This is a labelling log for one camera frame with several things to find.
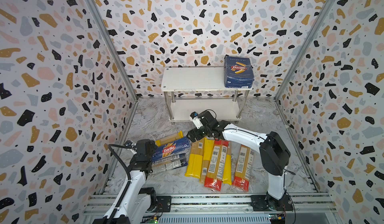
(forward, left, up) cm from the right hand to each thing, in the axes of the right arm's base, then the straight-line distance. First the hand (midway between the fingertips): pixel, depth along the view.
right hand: (189, 131), depth 86 cm
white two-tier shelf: (+12, 0, +21) cm, 24 cm away
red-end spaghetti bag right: (-17, -31, -11) cm, 37 cm away
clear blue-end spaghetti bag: (-14, +7, -10) cm, 19 cm away
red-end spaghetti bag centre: (-24, -14, -9) cm, 29 cm away
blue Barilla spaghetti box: (-8, +12, -9) cm, 17 cm away
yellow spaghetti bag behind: (-4, -12, -12) cm, 17 cm away
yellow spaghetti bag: (-17, -3, -11) cm, 21 cm away
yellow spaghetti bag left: (-2, +19, -10) cm, 21 cm away
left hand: (-8, +24, -3) cm, 25 cm away
